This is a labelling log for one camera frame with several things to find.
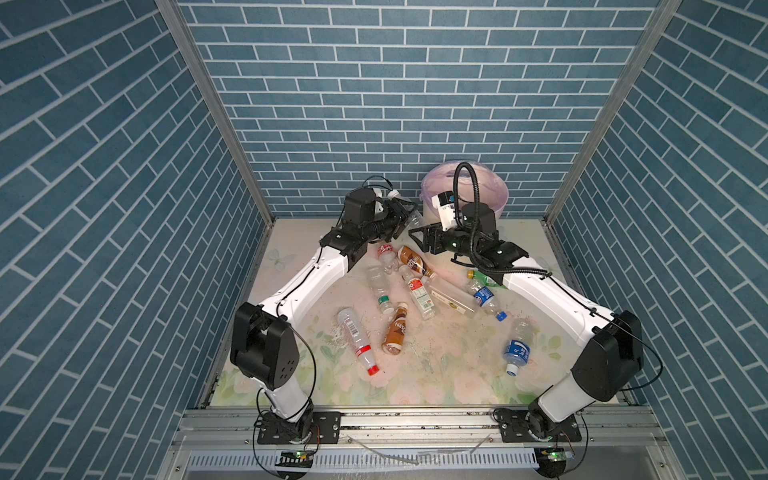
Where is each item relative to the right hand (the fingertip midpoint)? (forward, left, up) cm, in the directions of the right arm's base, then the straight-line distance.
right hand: (415, 226), depth 78 cm
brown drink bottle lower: (-21, +4, -25) cm, 33 cm away
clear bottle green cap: (+2, +11, -28) cm, 31 cm away
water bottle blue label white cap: (-21, -30, -26) cm, 45 cm away
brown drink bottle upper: (+7, -1, -26) cm, 27 cm away
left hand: (+2, -1, +3) cm, 4 cm away
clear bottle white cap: (-1, 0, +3) cm, 3 cm away
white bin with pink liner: (+23, -24, -4) cm, 33 cm away
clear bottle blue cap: (-4, -23, -26) cm, 35 cm away
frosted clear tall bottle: (-5, -14, -27) cm, 30 cm away
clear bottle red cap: (-22, +15, -26) cm, 37 cm away
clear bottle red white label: (-5, -2, -25) cm, 26 cm away
